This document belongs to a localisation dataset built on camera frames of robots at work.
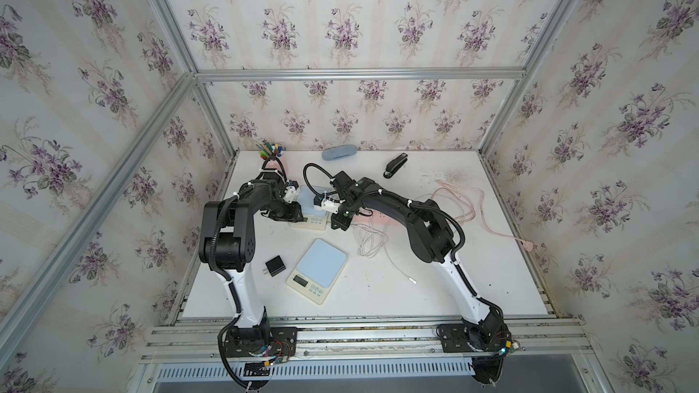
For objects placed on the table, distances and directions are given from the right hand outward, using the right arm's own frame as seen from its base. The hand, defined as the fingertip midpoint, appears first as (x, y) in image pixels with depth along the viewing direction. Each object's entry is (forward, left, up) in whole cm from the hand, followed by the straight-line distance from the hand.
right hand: (336, 223), depth 98 cm
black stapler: (+27, -23, +3) cm, 35 cm away
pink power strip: (0, -15, +2) cm, 15 cm away
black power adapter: (-17, +19, +2) cm, 25 cm away
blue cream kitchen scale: (-19, +5, +2) cm, 19 cm away
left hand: (0, +15, 0) cm, 15 cm away
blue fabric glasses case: (+34, +1, +3) cm, 34 cm away
